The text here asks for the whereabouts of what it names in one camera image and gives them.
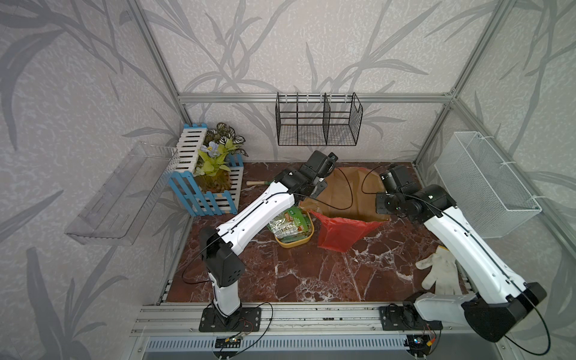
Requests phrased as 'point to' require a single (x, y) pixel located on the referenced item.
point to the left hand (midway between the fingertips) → (312, 176)
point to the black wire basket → (318, 118)
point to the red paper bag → (346, 211)
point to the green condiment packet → (292, 224)
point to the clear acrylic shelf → (118, 211)
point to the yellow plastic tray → (285, 244)
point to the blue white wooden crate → (184, 181)
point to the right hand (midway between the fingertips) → (382, 200)
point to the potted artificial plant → (213, 174)
